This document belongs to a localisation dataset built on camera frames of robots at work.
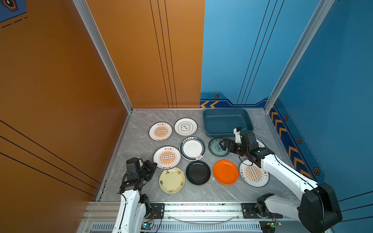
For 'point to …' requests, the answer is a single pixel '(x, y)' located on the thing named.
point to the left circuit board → (146, 225)
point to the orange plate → (226, 172)
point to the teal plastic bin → (220, 122)
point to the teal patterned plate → (215, 148)
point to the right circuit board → (274, 224)
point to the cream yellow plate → (172, 181)
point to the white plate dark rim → (192, 148)
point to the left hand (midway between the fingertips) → (157, 161)
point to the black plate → (198, 172)
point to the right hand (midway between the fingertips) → (223, 144)
